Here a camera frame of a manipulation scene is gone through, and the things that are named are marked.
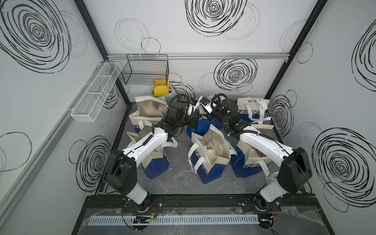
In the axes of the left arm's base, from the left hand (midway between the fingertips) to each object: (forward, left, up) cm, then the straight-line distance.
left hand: (201, 115), depth 79 cm
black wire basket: (+76, +55, -21) cm, 96 cm away
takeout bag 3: (-15, -6, -16) cm, 23 cm away
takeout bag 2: (-23, +22, -10) cm, 33 cm away
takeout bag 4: (+5, +30, -5) cm, 30 cm away
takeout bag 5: (-4, -1, -5) cm, 6 cm away
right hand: (+4, -2, +7) cm, 8 cm away
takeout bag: (-24, -22, -4) cm, 33 cm away
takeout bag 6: (+9, -30, -3) cm, 32 cm away
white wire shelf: (-1, +57, +7) cm, 58 cm away
